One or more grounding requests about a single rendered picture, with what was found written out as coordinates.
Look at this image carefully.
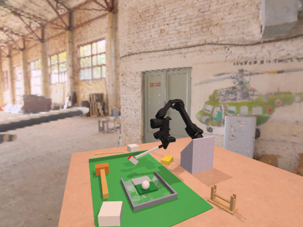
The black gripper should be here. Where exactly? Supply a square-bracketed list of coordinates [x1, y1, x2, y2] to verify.
[159, 127, 176, 149]

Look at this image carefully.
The white golf ball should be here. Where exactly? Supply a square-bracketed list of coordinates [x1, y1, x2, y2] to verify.
[141, 181, 150, 190]

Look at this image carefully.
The green flat mat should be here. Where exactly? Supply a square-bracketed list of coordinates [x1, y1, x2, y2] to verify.
[89, 154, 214, 227]

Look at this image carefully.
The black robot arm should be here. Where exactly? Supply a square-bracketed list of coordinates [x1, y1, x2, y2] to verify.
[150, 99, 203, 139]

